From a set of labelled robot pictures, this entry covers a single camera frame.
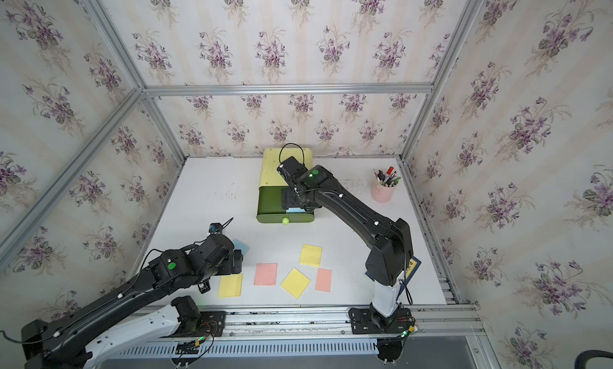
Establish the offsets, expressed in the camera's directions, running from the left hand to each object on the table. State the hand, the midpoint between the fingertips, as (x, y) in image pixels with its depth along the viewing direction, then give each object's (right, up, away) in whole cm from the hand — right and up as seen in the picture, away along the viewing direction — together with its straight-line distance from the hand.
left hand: (235, 262), depth 75 cm
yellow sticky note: (+24, -2, +14) cm, 28 cm away
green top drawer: (+10, +17, +5) cm, 20 cm away
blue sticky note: (+19, +17, -1) cm, 26 cm away
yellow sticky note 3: (-4, -10, +6) cm, 12 cm away
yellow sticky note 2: (+19, -10, +7) cm, 22 cm away
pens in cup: (+57, +27, +24) cm, 68 cm away
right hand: (+20, +18, +7) cm, 28 cm away
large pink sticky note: (+8, -8, +10) cm, 15 cm away
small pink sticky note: (+29, -9, +8) cm, 31 cm away
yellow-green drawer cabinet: (+10, +26, +9) cm, 29 cm away
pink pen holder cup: (+55, +20, +24) cm, 63 cm away
